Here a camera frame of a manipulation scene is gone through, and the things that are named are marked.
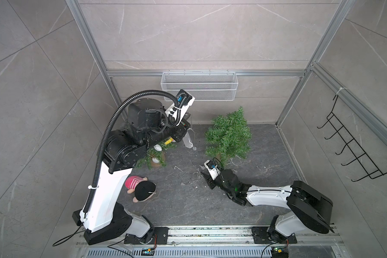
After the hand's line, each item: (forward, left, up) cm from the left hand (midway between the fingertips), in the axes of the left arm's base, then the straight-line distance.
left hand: (187, 111), depth 51 cm
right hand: (0, -8, -41) cm, 42 cm away
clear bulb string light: (+3, -2, -51) cm, 51 cm away
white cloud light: (+7, +16, -29) cm, 34 cm away
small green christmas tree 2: (+10, -19, -25) cm, 33 cm away
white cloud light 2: (+8, +21, -42) cm, 48 cm away
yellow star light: (+15, +11, -33) cm, 37 cm away
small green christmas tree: (+7, +25, -42) cm, 50 cm away
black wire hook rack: (-14, -68, -19) cm, 72 cm away
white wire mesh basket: (+50, -12, -23) cm, 56 cm away
